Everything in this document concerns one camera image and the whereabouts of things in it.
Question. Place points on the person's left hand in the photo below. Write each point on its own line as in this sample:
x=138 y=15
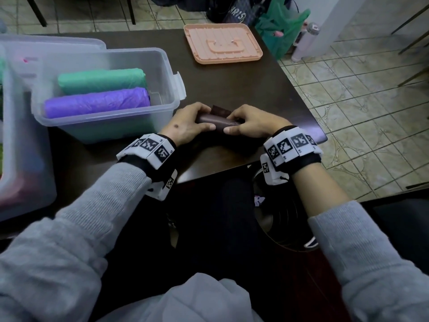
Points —
x=182 y=125

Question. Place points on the person's right hand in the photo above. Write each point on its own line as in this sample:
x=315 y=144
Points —
x=261 y=124

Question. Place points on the brown bag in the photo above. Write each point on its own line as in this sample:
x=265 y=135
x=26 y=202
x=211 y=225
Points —
x=214 y=120

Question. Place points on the small clear plastic bin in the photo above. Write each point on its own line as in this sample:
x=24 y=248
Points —
x=164 y=73

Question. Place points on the purple bag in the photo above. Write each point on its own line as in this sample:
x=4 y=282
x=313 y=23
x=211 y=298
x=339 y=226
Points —
x=97 y=102

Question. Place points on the person's left forearm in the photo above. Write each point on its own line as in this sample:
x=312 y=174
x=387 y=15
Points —
x=67 y=231

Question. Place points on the person's right forearm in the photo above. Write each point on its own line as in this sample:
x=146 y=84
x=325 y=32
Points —
x=352 y=244

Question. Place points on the person's black trousers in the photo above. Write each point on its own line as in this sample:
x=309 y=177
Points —
x=218 y=238

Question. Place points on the black right wristband with markers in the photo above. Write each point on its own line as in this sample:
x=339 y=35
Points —
x=301 y=164

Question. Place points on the black wristband with markers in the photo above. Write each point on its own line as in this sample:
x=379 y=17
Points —
x=137 y=162
x=301 y=164

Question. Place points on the black left wristband with markers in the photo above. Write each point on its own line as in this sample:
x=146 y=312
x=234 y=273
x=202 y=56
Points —
x=137 y=162

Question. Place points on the pale pink bottle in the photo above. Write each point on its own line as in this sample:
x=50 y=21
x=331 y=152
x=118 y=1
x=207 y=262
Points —
x=301 y=46

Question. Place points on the green plastic bag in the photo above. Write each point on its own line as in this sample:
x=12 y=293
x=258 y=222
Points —
x=281 y=33

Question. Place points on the black smartphone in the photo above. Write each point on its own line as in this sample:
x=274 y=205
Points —
x=172 y=234

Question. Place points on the black round stool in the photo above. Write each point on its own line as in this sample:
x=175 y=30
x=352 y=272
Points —
x=285 y=231

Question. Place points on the dark patterned bag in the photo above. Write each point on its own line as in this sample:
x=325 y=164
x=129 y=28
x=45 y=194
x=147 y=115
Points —
x=241 y=13

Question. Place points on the white plastic buckle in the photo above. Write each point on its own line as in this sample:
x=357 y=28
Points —
x=311 y=243

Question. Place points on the thin metal chair legs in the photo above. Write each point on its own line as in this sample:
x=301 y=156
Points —
x=414 y=77

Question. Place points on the black side table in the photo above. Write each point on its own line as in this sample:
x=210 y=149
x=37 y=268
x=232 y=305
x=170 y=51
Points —
x=402 y=224

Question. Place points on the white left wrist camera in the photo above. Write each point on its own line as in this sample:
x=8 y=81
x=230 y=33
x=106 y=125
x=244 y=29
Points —
x=161 y=194

